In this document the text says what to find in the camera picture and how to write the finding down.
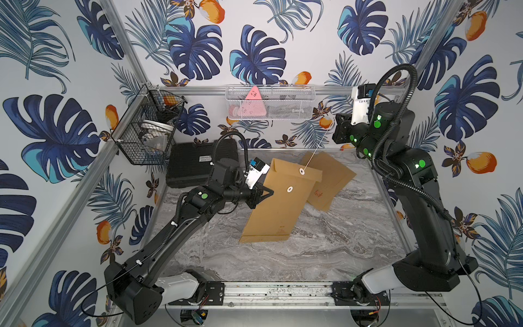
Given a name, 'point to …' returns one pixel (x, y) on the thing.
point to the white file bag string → (302, 170)
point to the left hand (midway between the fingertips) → (271, 188)
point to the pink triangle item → (252, 105)
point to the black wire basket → (145, 131)
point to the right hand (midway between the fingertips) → (337, 112)
